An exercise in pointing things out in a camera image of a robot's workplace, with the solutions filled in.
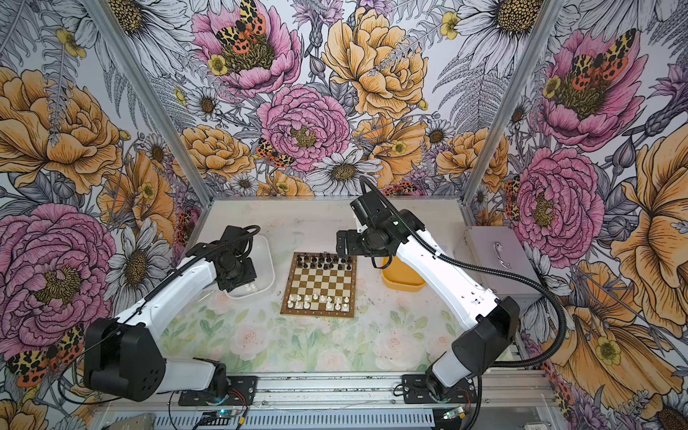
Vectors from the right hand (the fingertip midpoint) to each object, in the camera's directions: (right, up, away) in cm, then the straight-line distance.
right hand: (354, 256), depth 75 cm
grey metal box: (+45, +1, +10) cm, 46 cm away
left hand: (-34, -10, +9) cm, 36 cm away
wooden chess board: (-11, -12, +19) cm, 25 cm away
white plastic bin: (-32, -3, +22) cm, 39 cm away
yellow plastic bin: (+17, -10, +22) cm, 29 cm away
